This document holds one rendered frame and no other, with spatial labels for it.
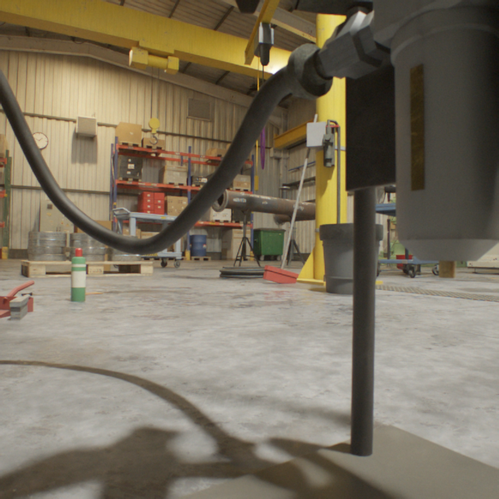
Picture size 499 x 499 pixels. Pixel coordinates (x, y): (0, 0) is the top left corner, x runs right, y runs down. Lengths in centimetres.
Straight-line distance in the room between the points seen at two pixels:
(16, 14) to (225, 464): 1185
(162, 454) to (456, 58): 47
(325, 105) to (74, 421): 334
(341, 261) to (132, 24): 1069
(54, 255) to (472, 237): 417
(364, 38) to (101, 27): 1182
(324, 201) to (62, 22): 970
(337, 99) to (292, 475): 342
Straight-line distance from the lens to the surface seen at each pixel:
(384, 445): 53
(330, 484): 45
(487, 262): 633
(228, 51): 1307
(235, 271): 377
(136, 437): 56
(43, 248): 435
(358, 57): 41
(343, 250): 244
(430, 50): 33
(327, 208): 345
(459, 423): 65
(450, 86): 32
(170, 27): 1267
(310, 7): 45
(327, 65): 44
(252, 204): 738
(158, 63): 1220
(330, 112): 364
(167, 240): 68
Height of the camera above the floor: 23
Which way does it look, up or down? 1 degrees up
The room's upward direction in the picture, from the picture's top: 1 degrees clockwise
